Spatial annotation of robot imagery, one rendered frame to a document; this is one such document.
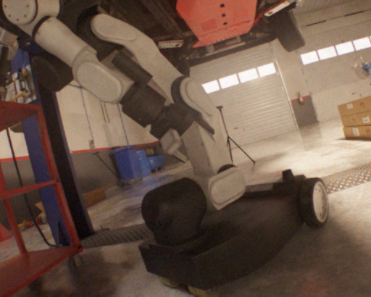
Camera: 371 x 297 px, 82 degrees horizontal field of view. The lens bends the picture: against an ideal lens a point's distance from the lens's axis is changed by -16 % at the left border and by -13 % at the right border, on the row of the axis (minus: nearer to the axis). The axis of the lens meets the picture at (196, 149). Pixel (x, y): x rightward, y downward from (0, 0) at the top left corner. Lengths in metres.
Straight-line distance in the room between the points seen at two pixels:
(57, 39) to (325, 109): 10.68
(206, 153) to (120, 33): 0.48
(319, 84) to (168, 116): 10.58
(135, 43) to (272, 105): 9.82
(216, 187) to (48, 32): 0.63
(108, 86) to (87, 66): 0.06
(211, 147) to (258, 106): 9.56
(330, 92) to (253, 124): 3.53
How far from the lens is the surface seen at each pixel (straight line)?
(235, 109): 10.39
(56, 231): 2.00
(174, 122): 0.58
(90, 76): 0.56
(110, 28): 0.77
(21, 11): 0.61
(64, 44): 0.60
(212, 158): 0.88
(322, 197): 1.11
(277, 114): 10.47
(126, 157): 7.29
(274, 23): 3.04
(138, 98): 0.56
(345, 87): 11.41
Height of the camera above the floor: 0.44
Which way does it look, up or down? level
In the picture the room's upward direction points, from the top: 16 degrees counter-clockwise
